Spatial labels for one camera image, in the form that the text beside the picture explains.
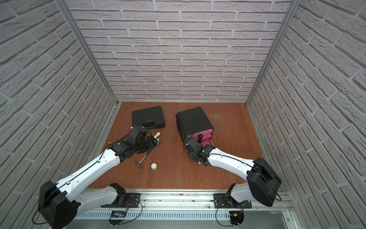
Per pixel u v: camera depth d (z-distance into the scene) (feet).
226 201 2.42
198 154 2.03
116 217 2.34
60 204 1.22
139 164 2.80
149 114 3.49
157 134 3.29
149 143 2.32
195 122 2.87
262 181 1.36
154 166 2.72
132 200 2.40
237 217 2.27
